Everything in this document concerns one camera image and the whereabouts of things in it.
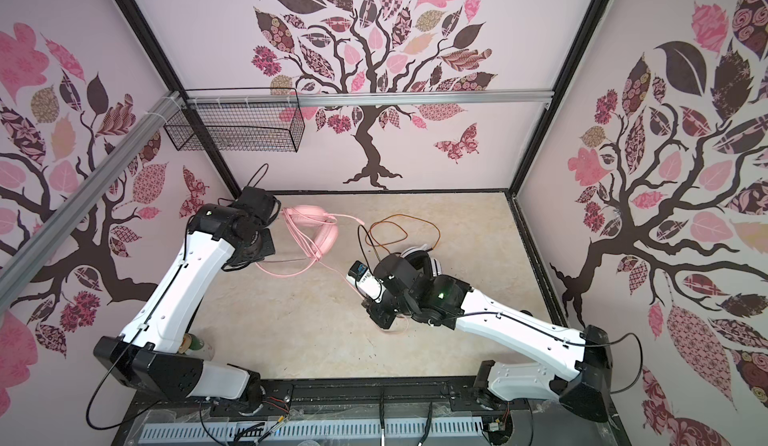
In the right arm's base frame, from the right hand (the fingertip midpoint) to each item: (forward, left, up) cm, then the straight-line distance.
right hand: (365, 297), depth 69 cm
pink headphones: (+17, +13, +6) cm, 22 cm away
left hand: (+10, +28, +3) cm, 30 cm away
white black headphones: (+19, -15, -13) cm, 28 cm away
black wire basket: (+56, +35, +13) cm, 67 cm away
